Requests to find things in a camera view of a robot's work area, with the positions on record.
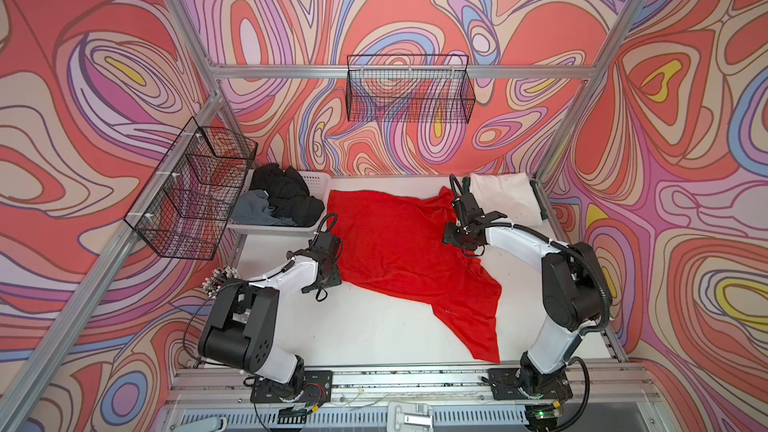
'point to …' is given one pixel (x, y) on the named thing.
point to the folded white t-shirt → (512, 194)
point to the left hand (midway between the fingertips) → (328, 277)
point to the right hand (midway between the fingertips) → (452, 243)
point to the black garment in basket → (289, 195)
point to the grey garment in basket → (252, 208)
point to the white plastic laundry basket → (319, 186)
